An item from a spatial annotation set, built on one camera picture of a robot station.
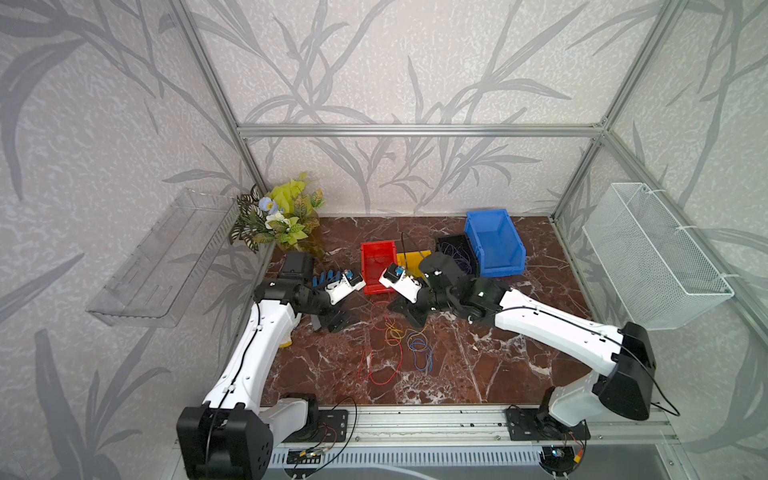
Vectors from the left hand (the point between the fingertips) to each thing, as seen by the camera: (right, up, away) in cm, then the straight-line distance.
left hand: (349, 303), depth 77 cm
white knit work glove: (-21, -13, +11) cm, 27 cm away
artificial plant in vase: (-22, +23, +12) cm, 34 cm away
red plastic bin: (+4, +10, +32) cm, 33 cm away
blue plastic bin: (+49, +17, +34) cm, 62 cm away
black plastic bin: (+36, +15, +29) cm, 48 cm away
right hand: (+11, +2, -6) cm, 12 cm away
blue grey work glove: (-4, -5, +19) cm, 20 cm away
